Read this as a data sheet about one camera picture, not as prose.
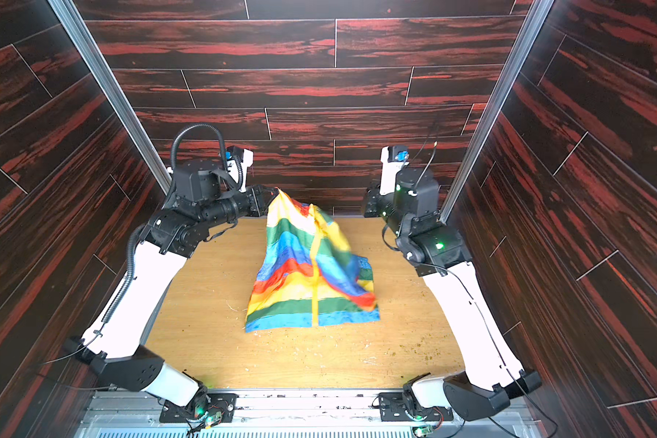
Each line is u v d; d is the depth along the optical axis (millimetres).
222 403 747
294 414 734
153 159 986
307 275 834
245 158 544
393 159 481
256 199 538
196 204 454
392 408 732
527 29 690
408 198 427
